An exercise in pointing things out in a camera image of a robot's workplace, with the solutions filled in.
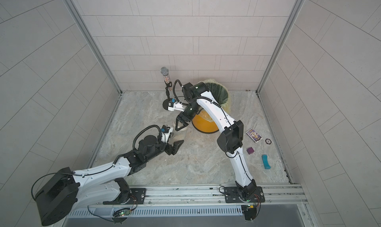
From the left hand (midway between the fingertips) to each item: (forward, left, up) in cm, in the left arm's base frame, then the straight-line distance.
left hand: (181, 137), depth 79 cm
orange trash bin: (+10, -13, -4) cm, 16 cm away
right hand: (+5, 0, +6) cm, 8 cm away
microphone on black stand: (+33, +10, +18) cm, 39 cm away
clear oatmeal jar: (+4, 0, -4) cm, 6 cm away
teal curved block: (-10, -47, -10) cm, 49 cm away
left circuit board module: (-33, +25, -10) cm, 42 cm away
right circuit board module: (-31, -34, -13) cm, 48 cm away
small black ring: (+3, -52, -10) cm, 53 cm away
